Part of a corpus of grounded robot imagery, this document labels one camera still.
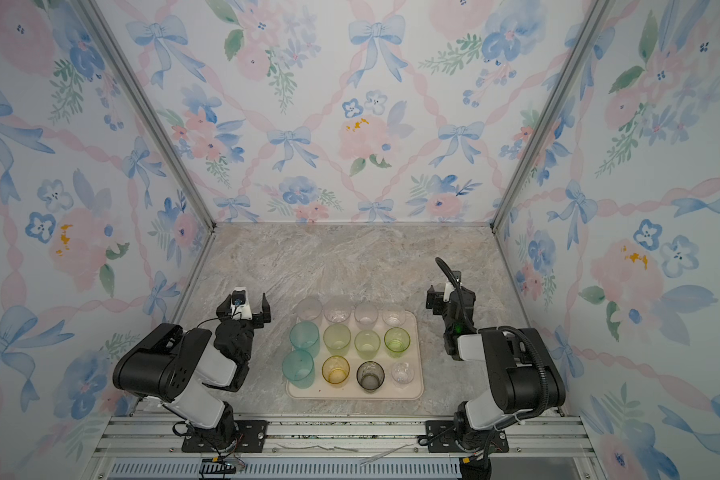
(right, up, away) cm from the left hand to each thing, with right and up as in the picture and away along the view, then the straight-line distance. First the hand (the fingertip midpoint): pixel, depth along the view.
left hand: (248, 293), depth 88 cm
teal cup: (+18, -12, -3) cm, 21 cm away
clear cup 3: (+45, -22, -5) cm, 50 cm away
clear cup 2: (+35, -8, +6) cm, 36 cm away
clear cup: (+18, -5, +2) cm, 19 cm away
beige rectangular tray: (+32, -18, -2) cm, 37 cm away
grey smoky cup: (+36, -22, -5) cm, 43 cm away
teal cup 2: (+16, -20, -6) cm, 26 cm away
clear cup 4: (+44, -8, +9) cm, 46 cm away
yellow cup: (+27, -21, -5) cm, 34 cm away
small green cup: (+35, -15, 0) cm, 38 cm away
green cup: (+44, -14, 0) cm, 46 cm away
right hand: (+61, +2, +6) cm, 61 cm away
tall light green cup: (+26, -14, +1) cm, 30 cm away
